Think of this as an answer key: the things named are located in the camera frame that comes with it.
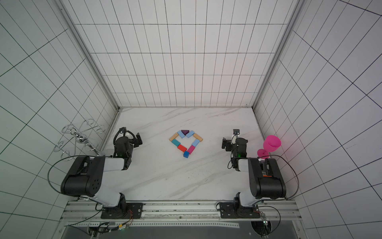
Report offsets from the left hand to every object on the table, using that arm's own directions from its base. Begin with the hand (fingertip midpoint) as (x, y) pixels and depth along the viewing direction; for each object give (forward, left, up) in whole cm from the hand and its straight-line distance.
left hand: (132, 136), depth 95 cm
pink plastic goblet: (-10, -85, +9) cm, 86 cm away
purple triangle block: (+7, -35, -4) cm, 36 cm away
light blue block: (+6, -32, -5) cm, 33 cm away
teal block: (-1, -28, -6) cm, 29 cm away
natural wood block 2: (+4, -43, -5) cm, 44 cm away
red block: (-5, -33, -5) cm, 34 cm away
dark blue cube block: (-11, -36, -3) cm, 38 cm away
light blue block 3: (-1, -42, -6) cm, 42 cm away
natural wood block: (+4, -27, -5) cm, 27 cm away
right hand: (+1, -67, +1) cm, 67 cm away
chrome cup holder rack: (-13, +13, +21) cm, 28 cm away
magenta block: (-6, -39, -5) cm, 40 cm away
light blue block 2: (+5, -37, -5) cm, 38 cm away
